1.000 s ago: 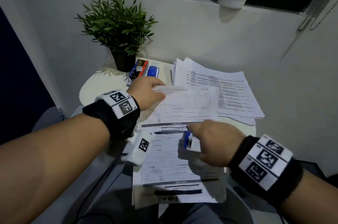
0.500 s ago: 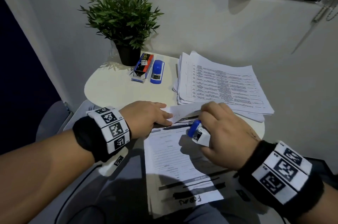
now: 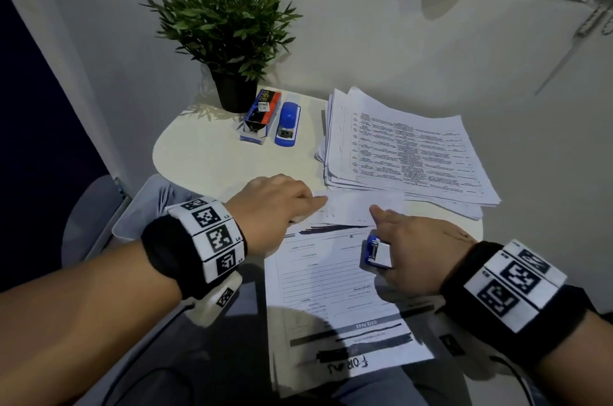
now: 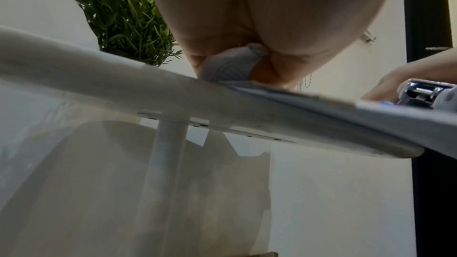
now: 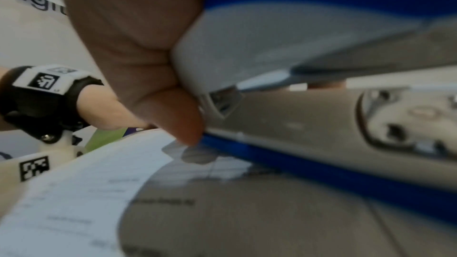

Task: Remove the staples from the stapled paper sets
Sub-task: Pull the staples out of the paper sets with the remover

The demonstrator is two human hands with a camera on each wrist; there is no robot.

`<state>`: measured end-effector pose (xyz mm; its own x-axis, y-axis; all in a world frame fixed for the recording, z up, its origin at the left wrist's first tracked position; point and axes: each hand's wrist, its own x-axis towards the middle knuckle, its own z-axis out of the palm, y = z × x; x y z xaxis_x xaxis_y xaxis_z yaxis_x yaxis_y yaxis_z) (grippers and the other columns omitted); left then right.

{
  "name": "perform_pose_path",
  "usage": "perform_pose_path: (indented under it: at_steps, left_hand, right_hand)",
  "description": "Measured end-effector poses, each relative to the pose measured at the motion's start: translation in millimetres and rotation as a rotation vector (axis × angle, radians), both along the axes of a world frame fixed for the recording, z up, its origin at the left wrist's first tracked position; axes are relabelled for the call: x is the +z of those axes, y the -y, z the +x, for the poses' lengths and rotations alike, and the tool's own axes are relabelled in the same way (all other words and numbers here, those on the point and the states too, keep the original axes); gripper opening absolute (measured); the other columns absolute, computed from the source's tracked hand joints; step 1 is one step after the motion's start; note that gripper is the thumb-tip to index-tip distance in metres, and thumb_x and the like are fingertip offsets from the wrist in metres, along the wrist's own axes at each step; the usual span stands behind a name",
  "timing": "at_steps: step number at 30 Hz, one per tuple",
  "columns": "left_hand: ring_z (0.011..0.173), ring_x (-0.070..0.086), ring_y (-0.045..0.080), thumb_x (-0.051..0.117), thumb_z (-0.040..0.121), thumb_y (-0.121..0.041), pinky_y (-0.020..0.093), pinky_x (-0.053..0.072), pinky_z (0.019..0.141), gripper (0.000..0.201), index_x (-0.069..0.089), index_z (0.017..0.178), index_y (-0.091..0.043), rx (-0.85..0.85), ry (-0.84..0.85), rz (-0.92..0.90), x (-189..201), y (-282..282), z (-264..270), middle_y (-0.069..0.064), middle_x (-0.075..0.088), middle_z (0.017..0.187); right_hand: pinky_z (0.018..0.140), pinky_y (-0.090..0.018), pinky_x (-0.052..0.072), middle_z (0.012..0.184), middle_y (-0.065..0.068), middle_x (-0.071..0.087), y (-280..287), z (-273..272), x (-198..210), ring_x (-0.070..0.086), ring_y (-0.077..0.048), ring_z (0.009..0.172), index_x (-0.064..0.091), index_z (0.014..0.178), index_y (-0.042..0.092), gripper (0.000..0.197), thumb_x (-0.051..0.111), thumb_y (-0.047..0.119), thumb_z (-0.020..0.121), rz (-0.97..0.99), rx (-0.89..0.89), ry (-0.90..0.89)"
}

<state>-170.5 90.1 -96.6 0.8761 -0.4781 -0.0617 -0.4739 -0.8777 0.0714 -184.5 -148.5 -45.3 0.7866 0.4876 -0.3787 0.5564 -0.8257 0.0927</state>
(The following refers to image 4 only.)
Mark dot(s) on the person's right hand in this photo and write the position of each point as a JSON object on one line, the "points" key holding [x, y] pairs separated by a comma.
{"points": [[428, 68]]}

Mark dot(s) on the person's left hand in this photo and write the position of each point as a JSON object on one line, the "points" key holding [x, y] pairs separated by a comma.
{"points": [[278, 4]]}

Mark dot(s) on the blue white stapler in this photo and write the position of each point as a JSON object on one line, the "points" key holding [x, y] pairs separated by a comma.
{"points": [[421, 92]]}

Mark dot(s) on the printed paper bundle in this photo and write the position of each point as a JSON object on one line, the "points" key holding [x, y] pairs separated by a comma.
{"points": [[357, 114]]}

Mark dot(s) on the green potted plant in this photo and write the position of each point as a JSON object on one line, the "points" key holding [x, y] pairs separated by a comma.
{"points": [[121, 19]]}

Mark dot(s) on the white table leg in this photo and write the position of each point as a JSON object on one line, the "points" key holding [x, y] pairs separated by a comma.
{"points": [[164, 179]]}

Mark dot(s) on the black metal frame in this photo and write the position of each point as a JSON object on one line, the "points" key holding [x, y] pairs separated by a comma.
{"points": [[428, 10]]}

